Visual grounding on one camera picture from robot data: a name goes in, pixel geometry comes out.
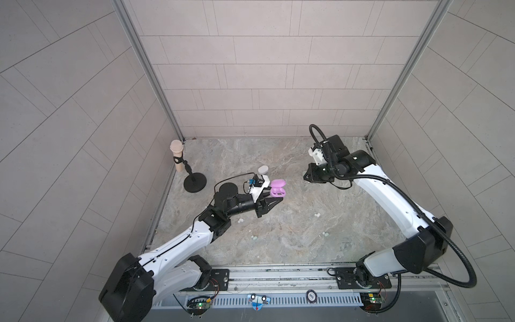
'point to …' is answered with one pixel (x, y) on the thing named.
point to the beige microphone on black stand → (194, 182)
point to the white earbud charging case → (263, 169)
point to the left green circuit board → (198, 308)
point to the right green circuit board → (372, 301)
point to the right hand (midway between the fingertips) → (303, 177)
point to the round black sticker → (311, 296)
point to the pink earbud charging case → (277, 190)
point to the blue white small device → (257, 301)
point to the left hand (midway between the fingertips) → (280, 196)
